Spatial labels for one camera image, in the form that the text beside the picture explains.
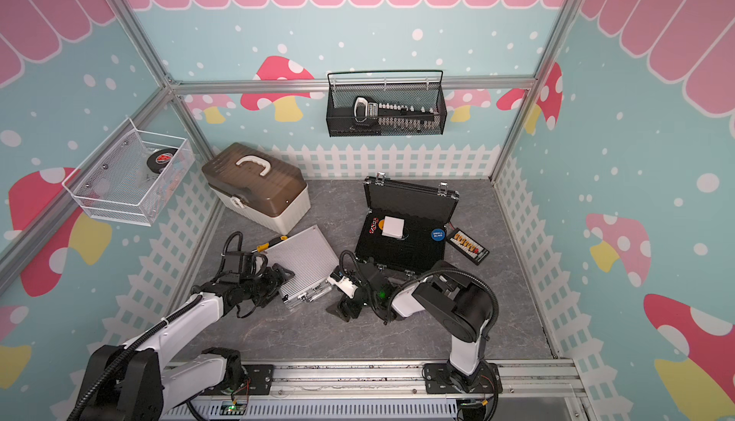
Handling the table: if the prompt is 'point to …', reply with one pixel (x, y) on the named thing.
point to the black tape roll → (158, 159)
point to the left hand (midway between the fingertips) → (288, 286)
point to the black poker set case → (405, 224)
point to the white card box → (393, 227)
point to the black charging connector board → (467, 246)
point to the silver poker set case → (310, 257)
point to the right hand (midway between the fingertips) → (335, 299)
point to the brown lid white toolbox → (257, 188)
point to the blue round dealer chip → (437, 234)
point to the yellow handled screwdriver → (265, 246)
